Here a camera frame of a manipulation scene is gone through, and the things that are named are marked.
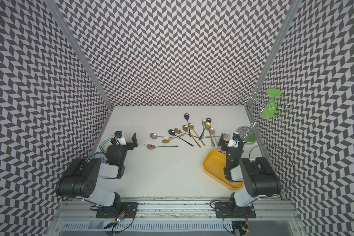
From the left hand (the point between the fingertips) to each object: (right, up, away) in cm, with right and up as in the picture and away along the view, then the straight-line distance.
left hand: (128, 134), depth 90 cm
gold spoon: (+40, +4, +15) cm, 43 cm away
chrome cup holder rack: (+91, +19, +15) cm, 94 cm away
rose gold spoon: (+36, +2, +15) cm, 39 cm away
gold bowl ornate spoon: (+52, +3, +14) cm, 54 cm away
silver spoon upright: (+49, +6, +17) cm, 53 cm away
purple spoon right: (+53, +9, +17) cm, 56 cm away
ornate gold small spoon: (+23, -5, +9) cm, 25 cm away
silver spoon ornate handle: (+54, -1, +11) cm, 55 cm away
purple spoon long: (+37, +11, +21) cm, 44 cm away
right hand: (+63, -1, -2) cm, 63 cm away
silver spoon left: (+14, -2, +11) cm, 18 cm away
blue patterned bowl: (-17, -13, -1) cm, 21 cm away
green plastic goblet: (+79, +13, -15) cm, 81 cm away
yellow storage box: (+54, -18, +3) cm, 57 cm away
